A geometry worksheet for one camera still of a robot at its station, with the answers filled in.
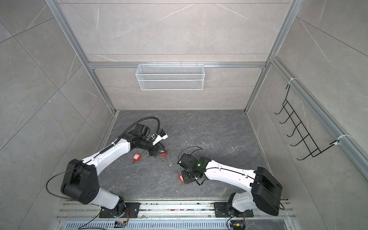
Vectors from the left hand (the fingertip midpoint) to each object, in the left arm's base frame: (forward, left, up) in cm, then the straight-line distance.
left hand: (164, 146), depth 84 cm
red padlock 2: (-15, -10, -11) cm, 21 cm away
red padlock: (-2, +19, -11) cm, 22 cm away
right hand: (-16, -13, -7) cm, 22 cm away
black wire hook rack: (-10, -68, +20) cm, 72 cm away
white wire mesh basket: (+47, -3, +17) cm, 50 cm away
